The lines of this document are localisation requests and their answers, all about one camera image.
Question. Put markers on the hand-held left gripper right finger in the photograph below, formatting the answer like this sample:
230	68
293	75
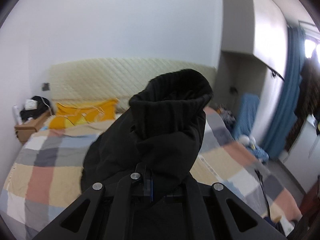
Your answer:
151	190

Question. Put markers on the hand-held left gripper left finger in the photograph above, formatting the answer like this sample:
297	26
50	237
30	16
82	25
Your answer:
117	205

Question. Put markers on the black puffer jacket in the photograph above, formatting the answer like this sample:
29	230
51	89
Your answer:
170	130

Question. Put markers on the dark patterned hanging clothes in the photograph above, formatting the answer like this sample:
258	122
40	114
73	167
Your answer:
307	92

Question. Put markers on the checkered bed duvet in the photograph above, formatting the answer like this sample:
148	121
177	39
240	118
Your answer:
50	180

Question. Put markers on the yellow pillow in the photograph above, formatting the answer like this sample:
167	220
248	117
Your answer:
65	122

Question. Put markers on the white plush toy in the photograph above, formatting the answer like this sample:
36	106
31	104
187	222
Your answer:
243	138

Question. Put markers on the blue cloth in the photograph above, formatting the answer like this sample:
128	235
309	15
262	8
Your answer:
260	153

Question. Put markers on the wooden nightstand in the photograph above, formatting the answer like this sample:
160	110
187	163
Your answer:
27	130

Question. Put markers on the blue covered chair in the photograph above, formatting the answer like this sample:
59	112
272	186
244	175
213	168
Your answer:
246	115

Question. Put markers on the cream quilted headboard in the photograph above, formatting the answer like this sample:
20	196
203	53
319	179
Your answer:
100	80

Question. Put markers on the black bag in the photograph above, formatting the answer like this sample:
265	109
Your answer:
41	110

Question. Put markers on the white bottle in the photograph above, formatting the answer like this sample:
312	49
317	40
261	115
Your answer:
16	115

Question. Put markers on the white cabinet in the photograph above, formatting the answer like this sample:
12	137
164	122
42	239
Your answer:
300	155

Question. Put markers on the blue curtain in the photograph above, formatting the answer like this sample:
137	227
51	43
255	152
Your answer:
287	92

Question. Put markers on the grey wardrobe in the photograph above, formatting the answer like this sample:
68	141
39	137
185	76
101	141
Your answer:
265	30

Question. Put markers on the black wall plug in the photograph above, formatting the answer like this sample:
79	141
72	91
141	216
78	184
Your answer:
233	90

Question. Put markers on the grey wall socket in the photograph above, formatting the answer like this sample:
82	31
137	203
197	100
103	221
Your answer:
46	86

